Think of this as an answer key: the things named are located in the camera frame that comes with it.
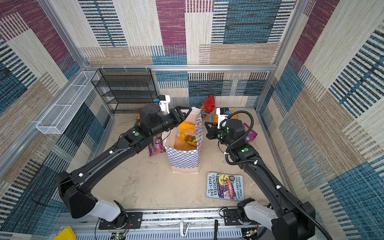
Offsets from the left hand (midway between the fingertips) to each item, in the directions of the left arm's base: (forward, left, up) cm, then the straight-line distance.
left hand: (191, 108), depth 65 cm
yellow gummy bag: (+8, +2, -28) cm, 29 cm away
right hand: (-1, -6, -11) cm, 13 cm away
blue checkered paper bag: (-14, +2, -23) cm, 27 cm away
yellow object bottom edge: (-40, +58, -40) cm, 81 cm away
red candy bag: (+33, -13, -28) cm, 45 cm away
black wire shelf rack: (+43, +47, -23) cm, 68 cm away
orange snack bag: (+29, +39, -37) cm, 61 cm away
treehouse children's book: (-21, -18, -38) cm, 47 cm away
